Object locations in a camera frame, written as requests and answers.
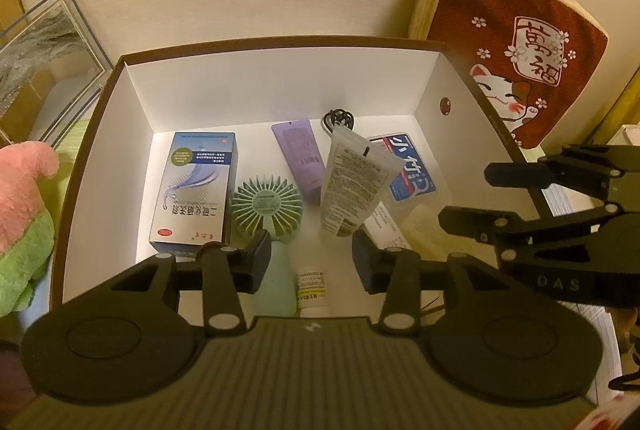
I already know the clear acrylic picture frame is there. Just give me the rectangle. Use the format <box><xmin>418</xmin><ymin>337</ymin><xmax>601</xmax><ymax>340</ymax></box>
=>
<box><xmin>0</xmin><ymin>0</ymin><xmax>113</xmax><ymax>146</ymax></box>

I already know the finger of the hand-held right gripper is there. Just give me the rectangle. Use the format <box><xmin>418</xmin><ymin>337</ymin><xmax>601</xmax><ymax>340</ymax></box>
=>
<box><xmin>485</xmin><ymin>145</ymin><xmax>640</xmax><ymax>198</ymax></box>
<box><xmin>439</xmin><ymin>202</ymin><xmax>626</xmax><ymax>261</ymax></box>

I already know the black cable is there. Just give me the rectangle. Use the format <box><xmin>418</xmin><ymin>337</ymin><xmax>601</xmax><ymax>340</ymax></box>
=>
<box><xmin>320</xmin><ymin>108</ymin><xmax>357</xmax><ymax>136</ymax></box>

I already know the white ointment box green bird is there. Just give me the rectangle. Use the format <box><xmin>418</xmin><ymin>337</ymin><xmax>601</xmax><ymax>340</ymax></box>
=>
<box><xmin>362</xmin><ymin>202</ymin><xmax>413</xmax><ymax>251</ymax></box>

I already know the red cat print cushion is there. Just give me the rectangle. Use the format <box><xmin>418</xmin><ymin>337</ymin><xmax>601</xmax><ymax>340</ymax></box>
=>
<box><xmin>407</xmin><ymin>0</ymin><xmax>610</xmax><ymax>151</ymax></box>

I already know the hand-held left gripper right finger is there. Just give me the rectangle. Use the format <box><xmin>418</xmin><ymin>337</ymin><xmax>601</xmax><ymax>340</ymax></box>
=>
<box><xmin>351</xmin><ymin>231</ymin><xmax>531</xmax><ymax>332</ymax></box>

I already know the blue medicine box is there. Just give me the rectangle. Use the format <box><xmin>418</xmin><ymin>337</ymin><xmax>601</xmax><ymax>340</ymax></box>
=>
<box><xmin>149</xmin><ymin>131</ymin><xmax>238</xmax><ymax>259</ymax></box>

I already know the mint green handheld fan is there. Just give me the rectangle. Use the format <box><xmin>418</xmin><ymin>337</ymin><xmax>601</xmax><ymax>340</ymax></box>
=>
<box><xmin>230</xmin><ymin>178</ymin><xmax>305</xmax><ymax>316</ymax></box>

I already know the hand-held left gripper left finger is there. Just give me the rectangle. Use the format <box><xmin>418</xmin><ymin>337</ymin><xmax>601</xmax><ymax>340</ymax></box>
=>
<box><xmin>70</xmin><ymin>230</ymin><xmax>273</xmax><ymax>332</ymax></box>

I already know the purple cream tube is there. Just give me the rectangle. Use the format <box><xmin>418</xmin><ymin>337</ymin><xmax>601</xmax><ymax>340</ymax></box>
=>
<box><xmin>271</xmin><ymin>119</ymin><xmax>325</xmax><ymax>206</ymax></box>

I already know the brown cardboard box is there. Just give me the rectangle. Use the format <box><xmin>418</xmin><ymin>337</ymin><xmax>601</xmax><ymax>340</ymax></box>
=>
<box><xmin>49</xmin><ymin>36</ymin><xmax>556</xmax><ymax>311</ymax></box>

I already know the clear plastic box blue label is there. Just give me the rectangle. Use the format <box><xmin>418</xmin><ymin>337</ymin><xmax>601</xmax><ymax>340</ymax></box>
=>
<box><xmin>367</xmin><ymin>132</ymin><xmax>437</xmax><ymax>216</ymax></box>

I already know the pink starfish plush toy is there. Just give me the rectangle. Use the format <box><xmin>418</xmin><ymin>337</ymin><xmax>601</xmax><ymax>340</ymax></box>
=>
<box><xmin>0</xmin><ymin>141</ymin><xmax>60</xmax><ymax>316</ymax></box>

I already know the white cream tube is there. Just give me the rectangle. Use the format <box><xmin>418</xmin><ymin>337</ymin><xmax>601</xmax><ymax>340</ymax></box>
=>
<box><xmin>319</xmin><ymin>124</ymin><xmax>401</xmax><ymax>246</ymax></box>

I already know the checkered tablecloth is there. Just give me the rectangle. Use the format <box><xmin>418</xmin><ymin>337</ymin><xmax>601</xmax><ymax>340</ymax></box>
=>
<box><xmin>25</xmin><ymin>120</ymin><xmax>626</xmax><ymax>416</ymax></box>

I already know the small white medicine bottle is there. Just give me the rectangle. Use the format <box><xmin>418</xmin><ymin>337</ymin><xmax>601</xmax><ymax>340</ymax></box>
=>
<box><xmin>295</xmin><ymin>266</ymin><xmax>328</xmax><ymax>318</ymax></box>

